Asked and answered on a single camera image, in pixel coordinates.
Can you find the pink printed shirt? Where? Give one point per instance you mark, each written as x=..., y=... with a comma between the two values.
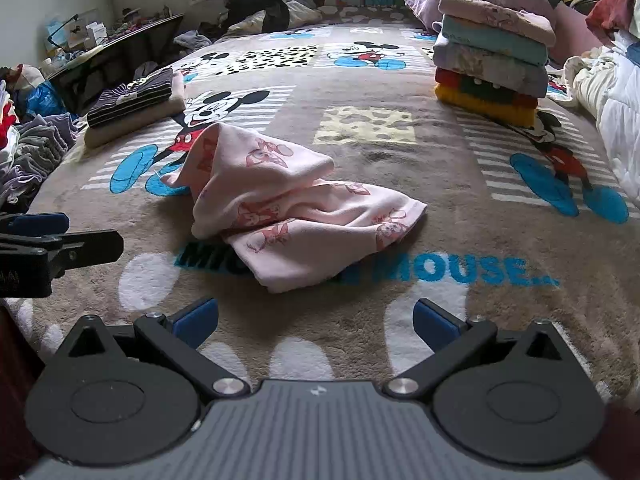
x=280, y=210

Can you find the white quilted duvet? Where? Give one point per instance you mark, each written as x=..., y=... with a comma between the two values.
x=620, y=120

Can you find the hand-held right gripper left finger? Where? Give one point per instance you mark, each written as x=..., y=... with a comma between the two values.
x=197, y=317

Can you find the yellow folded garment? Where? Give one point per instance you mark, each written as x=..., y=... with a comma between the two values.
x=480, y=102

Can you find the pile of grey purple clothes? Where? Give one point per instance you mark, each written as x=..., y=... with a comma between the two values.
x=35, y=145

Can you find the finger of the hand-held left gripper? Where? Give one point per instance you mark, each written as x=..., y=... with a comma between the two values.
x=40, y=222
x=85, y=247

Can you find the beige cap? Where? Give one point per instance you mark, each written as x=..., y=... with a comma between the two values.
x=25, y=77

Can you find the cartoon printed blanket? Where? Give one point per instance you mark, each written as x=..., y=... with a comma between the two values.
x=350, y=170

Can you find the pink folded garment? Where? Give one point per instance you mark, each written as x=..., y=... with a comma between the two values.
x=495, y=12

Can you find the beige folded garment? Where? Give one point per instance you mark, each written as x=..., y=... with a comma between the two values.
x=140, y=121

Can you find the dark striped folded garment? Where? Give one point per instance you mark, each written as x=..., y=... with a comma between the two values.
x=130, y=97

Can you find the blue plastic bag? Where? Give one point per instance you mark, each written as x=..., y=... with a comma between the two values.
x=45, y=100

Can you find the white box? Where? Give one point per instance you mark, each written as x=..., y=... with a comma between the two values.
x=95, y=31

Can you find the lavender folded garment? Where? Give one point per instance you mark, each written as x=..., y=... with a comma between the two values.
x=485, y=65

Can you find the grey cloth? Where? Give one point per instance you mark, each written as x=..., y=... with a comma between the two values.
x=192, y=40

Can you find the red folded garment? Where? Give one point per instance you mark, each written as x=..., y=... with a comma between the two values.
x=447, y=77

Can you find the dark desk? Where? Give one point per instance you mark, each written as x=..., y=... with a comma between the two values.
x=125, y=50

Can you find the black garment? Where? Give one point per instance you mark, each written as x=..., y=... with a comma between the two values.
x=270, y=12

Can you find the mint green folded garment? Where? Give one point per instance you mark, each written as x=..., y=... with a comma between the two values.
x=490, y=37

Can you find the pile of colourful clothes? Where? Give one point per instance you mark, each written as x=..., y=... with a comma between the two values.
x=7, y=130

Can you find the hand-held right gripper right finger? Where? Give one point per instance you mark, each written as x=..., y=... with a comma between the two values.
x=432, y=322

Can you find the pink sheet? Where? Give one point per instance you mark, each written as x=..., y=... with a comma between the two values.
x=575, y=35

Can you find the cream cloth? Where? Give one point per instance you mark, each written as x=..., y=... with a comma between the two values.
x=300, y=10

